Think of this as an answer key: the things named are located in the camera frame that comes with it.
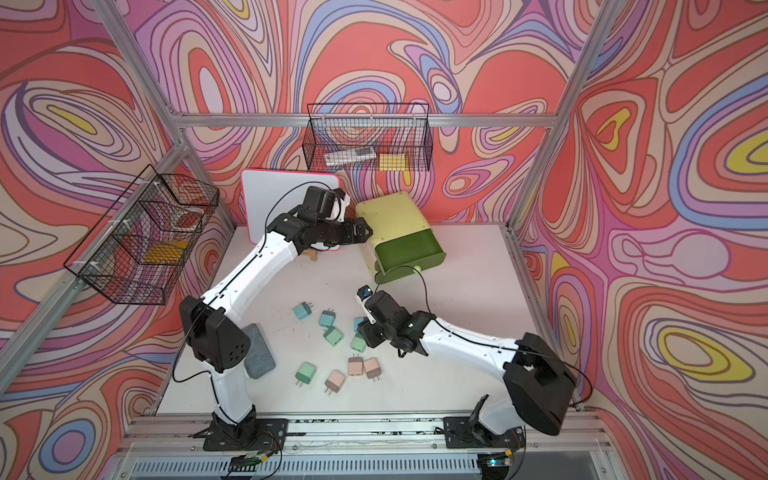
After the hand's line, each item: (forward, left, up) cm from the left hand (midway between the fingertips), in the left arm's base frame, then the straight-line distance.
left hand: (365, 233), depth 82 cm
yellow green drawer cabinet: (+13, -7, -6) cm, 16 cm away
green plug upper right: (-21, +3, -26) cm, 33 cm away
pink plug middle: (-27, +3, -27) cm, 38 cm away
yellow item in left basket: (-11, +48, +4) cm, 49 cm away
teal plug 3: (-13, +3, -26) cm, 29 cm away
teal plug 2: (-13, +13, -25) cm, 31 cm away
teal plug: (-11, +21, -25) cm, 34 cm away
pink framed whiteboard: (+25, +36, -6) cm, 44 cm away
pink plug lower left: (-32, +8, -25) cm, 42 cm away
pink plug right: (-29, -2, -25) cm, 38 cm away
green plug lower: (-30, +17, -26) cm, 43 cm away
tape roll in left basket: (+6, +53, -1) cm, 53 cm away
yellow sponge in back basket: (+23, -8, +8) cm, 26 cm away
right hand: (-21, -2, -19) cm, 28 cm away
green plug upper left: (-19, +10, -25) cm, 33 cm away
